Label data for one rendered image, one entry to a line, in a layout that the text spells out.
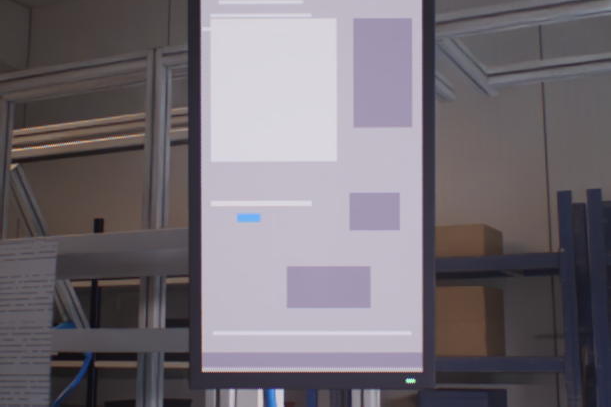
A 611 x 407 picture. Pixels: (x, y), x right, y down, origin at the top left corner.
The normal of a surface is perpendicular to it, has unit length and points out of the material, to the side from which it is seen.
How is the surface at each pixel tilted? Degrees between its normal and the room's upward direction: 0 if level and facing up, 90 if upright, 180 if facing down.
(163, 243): 90
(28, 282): 88
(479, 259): 90
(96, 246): 90
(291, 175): 101
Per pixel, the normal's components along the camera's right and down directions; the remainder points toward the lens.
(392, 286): -0.01, 0.00
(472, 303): -0.44, -0.17
